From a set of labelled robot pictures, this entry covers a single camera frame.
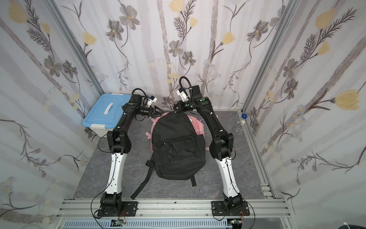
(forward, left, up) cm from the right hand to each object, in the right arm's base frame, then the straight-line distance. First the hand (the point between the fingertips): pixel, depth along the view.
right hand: (177, 103), depth 86 cm
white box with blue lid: (-2, +50, -12) cm, 52 cm away
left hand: (+3, +10, -11) cm, 15 cm away
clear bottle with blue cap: (-1, -47, -24) cm, 53 cm away
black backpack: (-22, -2, -19) cm, 29 cm away
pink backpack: (+2, -16, -23) cm, 28 cm away
